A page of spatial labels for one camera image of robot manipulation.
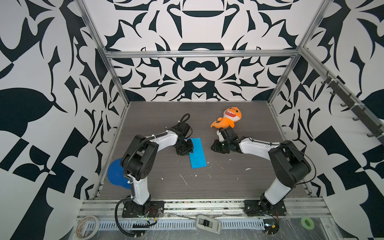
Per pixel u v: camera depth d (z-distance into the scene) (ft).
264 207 2.18
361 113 1.80
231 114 3.34
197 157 3.00
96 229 2.25
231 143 2.38
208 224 2.21
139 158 1.62
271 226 2.33
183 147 2.68
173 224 2.34
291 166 1.55
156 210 2.38
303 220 2.34
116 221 2.25
